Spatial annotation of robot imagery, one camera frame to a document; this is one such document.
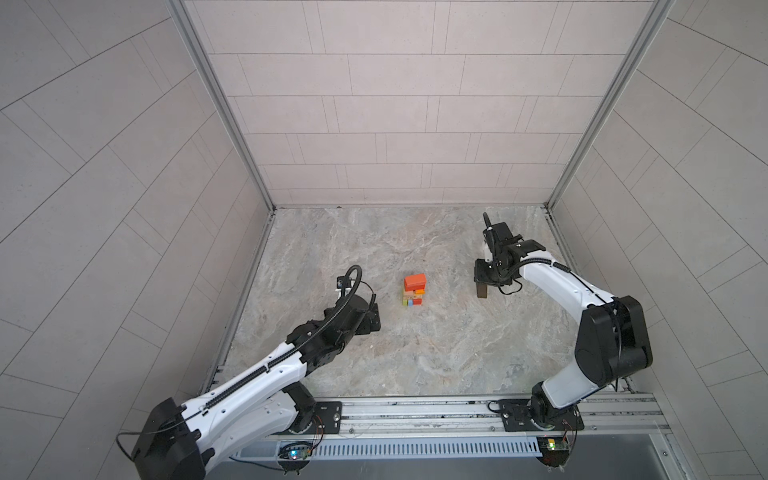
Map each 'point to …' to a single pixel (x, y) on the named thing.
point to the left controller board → (295, 453)
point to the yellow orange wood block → (419, 291)
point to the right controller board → (554, 449)
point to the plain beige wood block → (407, 297)
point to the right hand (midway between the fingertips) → (475, 277)
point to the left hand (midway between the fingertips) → (373, 308)
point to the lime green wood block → (405, 302)
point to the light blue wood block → (410, 302)
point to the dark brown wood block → (482, 291)
